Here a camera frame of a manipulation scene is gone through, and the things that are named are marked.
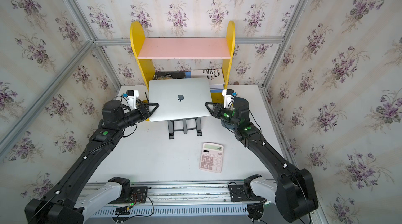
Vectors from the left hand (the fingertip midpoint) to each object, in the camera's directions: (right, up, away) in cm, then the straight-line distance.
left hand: (161, 108), depth 70 cm
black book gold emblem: (-9, +21, +34) cm, 41 cm away
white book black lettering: (+27, +19, +31) cm, 46 cm away
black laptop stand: (0, -13, +23) cm, 27 cm away
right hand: (+21, +1, +4) cm, 22 cm away
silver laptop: (+8, +5, +3) cm, 10 cm away
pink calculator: (+24, -27, +13) cm, 38 cm away
